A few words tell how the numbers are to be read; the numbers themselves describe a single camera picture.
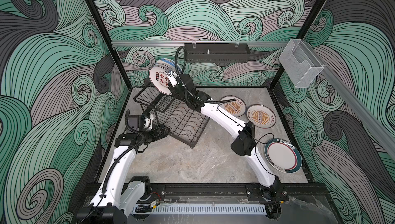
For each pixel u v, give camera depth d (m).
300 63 0.80
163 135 0.68
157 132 0.68
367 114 0.55
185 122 0.98
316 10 0.79
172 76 0.66
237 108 1.07
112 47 0.95
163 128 0.70
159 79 0.87
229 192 0.74
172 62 0.81
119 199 0.41
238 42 0.94
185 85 0.59
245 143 0.61
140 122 0.61
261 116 1.03
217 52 0.95
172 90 0.73
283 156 0.84
